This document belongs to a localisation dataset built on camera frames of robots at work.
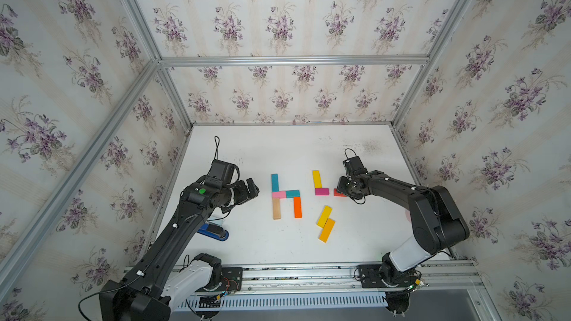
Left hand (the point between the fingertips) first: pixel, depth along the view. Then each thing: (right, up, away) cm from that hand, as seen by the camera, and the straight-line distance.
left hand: (252, 196), depth 76 cm
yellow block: (+26, +4, +23) cm, 34 cm away
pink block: (+9, -4, +17) cm, 20 cm away
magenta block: (+27, -2, +17) cm, 32 cm away
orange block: (+17, -8, +12) cm, 22 cm away
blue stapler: (-15, -14, +4) cm, 21 cm away
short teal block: (+15, -3, +16) cm, 22 cm away
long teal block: (+7, +1, +20) cm, 21 cm away
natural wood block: (+8, -8, +13) cm, 17 cm away
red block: (+33, -3, +15) cm, 37 cm away
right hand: (+38, -1, +18) cm, 42 cm away
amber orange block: (+28, -15, +8) cm, 32 cm away
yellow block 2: (+27, -11, +12) cm, 32 cm away
